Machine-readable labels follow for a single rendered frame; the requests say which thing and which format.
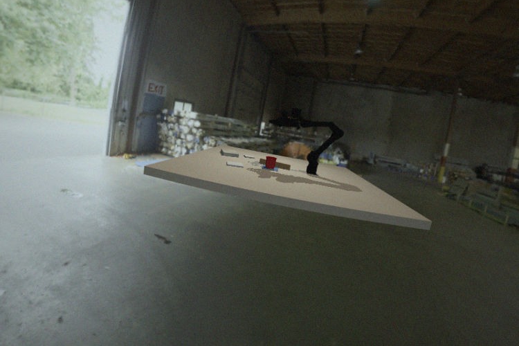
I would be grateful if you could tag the dark red cup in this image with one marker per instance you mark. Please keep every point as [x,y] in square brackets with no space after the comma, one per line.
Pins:
[270,162]

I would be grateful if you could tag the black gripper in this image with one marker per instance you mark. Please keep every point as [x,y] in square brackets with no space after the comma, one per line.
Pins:
[281,122]

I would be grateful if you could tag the long tan wooden rail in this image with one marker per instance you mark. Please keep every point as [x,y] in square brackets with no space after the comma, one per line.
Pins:
[277,164]

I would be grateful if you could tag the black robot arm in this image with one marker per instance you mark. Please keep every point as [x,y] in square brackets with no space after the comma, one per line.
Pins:
[313,156]

